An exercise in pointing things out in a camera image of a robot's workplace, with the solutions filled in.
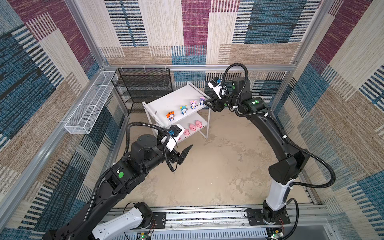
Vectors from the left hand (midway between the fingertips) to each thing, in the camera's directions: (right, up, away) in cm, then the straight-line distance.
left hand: (182, 135), depth 60 cm
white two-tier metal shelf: (-14, +12, +16) cm, 24 cm away
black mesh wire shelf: (-36, +32, +47) cm, 67 cm away
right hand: (+12, +17, +15) cm, 26 cm away
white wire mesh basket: (-62, +11, +34) cm, 71 cm away
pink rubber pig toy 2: (+4, +3, +27) cm, 28 cm away
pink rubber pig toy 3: (+7, +5, +29) cm, 31 cm away
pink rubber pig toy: (0, 0, +25) cm, 25 cm away
